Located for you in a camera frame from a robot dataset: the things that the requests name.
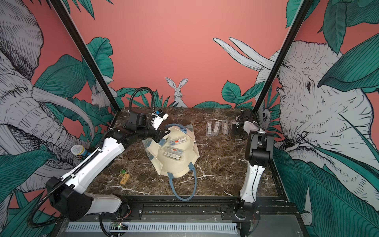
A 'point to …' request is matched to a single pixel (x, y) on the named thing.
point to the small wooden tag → (124, 178)
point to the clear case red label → (177, 141)
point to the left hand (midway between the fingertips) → (170, 129)
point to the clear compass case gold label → (216, 129)
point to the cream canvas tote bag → (174, 155)
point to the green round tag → (123, 171)
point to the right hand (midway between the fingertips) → (234, 127)
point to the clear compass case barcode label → (209, 128)
